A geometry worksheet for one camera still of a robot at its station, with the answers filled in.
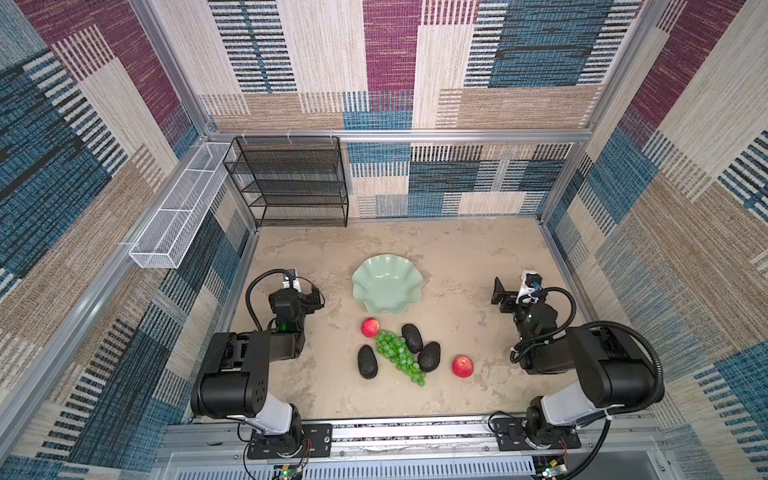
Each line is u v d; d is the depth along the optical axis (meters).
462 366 0.81
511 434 0.73
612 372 0.45
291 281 0.80
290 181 1.12
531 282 0.76
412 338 0.86
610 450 0.70
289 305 0.72
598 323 0.54
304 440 0.73
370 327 0.89
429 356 0.82
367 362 0.83
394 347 0.84
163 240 0.70
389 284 1.02
